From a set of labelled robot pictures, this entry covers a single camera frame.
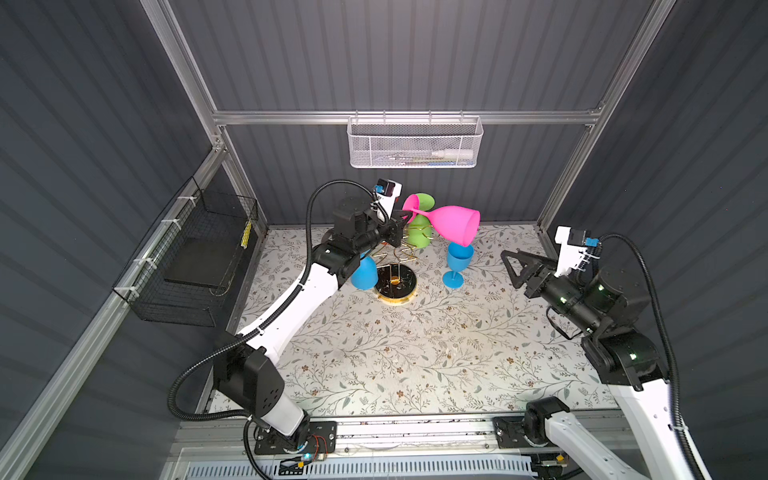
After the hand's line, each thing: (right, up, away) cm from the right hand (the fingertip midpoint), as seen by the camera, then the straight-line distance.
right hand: (513, 257), depth 60 cm
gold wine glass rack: (-23, -9, +42) cm, 49 cm away
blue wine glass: (-32, -6, +24) cm, 41 cm away
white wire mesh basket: (-15, +47, +64) cm, 81 cm away
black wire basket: (-75, -4, +11) cm, 76 cm away
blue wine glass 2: (-4, -1, +32) cm, 32 cm away
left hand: (-20, +11, +12) cm, 26 cm away
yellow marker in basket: (-65, +6, +23) cm, 70 cm away
